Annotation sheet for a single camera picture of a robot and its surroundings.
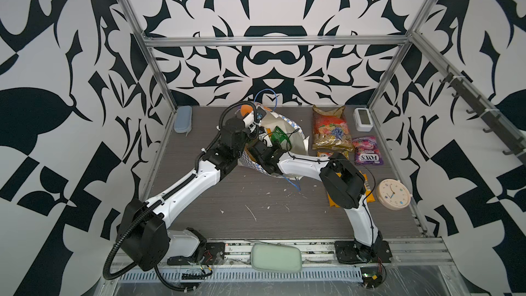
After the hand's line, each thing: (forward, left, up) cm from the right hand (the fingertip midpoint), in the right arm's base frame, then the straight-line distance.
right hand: (270, 139), depth 96 cm
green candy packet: (+3, -3, -1) cm, 4 cm away
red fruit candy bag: (+7, -30, -3) cm, 31 cm away
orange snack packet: (-2, -26, -9) cm, 28 cm away
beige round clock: (-23, -51, -8) cm, 56 cm away
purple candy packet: (-2, -46, -7) cm, 46 cm away
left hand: (-3, +11, +23) cm, 26 cm away
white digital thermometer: (+16, -49, -5) cm, 51 cm away
